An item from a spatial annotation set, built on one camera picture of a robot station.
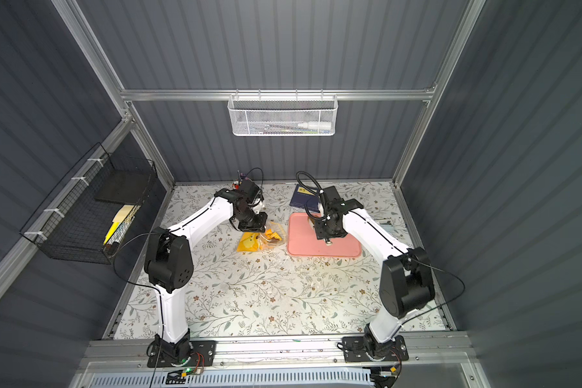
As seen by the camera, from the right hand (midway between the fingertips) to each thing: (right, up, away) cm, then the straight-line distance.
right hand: (326, 231), depth 88 cm
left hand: (-22, 0, +3) cm, 22 cm away
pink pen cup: (-38, +25, +35) cm, 58 cm away
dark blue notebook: (-9, +14, +27) cm, 32 cm away
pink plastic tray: (-9, -5, +10) cm, 14 cm away
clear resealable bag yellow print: (-28, -5, +8) cm, 30 cm away
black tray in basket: (-69, +16, -8) cm, 71 cm away
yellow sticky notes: (-66, +6, -14) cm, 68 cm away
